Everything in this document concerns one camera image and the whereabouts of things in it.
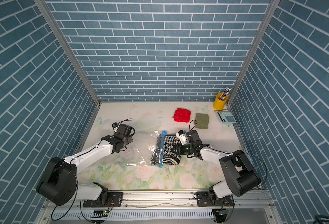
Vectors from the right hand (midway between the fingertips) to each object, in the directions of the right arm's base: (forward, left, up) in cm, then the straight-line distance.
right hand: (173, 150), depth 87 cm
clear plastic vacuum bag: (-2, +21, -1) cm, 21 cm away
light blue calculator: (+34, -40, -4) cm, 52 cm away
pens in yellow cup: (+48, -38, +11) cm, 62 cm away
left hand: (+5, +28, +3) cm, 29 cm away
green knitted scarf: (+27, -21, -2) cm, 34 cm away
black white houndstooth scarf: (-1, +4, +1) cm, 4 cm away
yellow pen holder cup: (+42, -34, +1) cm, 54 cm away
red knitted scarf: (+31, -4, -1) cm, 31 cm away
